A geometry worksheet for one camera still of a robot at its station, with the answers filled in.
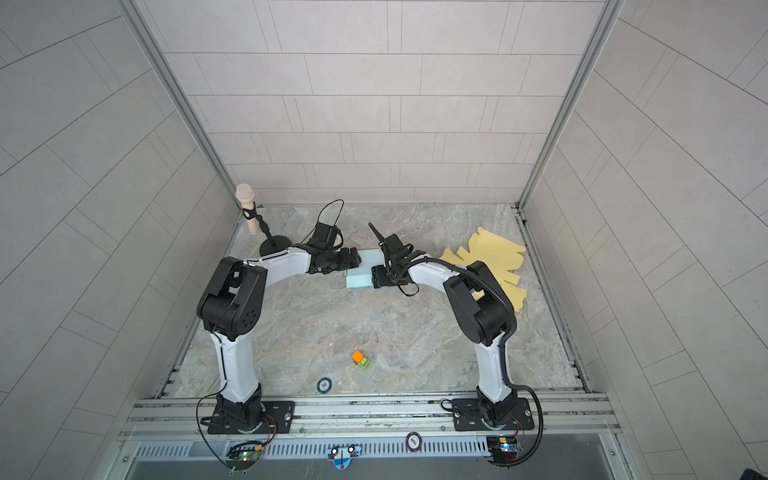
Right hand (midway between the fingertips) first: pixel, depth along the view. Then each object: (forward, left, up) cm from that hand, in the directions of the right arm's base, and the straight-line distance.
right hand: (380, 279), depth 96 cm
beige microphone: (+14, +36, +28) cm, 47 cm away
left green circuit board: (-44, +31, +2) cm, 54 cm away
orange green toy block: (-26, +5, +2) cm, 27 cm away
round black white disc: (-44, -7, -1) cm, 44 cm away
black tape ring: (-31, +15, 0) cm, 34 cm away
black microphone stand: (+14, +37, +5) cm, 39 cm away
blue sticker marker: (-45, +9, +1) cm, 46 cm away
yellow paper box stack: (+6, -41, -1) cm, 42 cm away
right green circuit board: (-46, -27, -2) cm, 54 cm away
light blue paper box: (-1, +6, +4) cm, 7 cm away
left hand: (+8, +6, +3) cm, 10 cm away
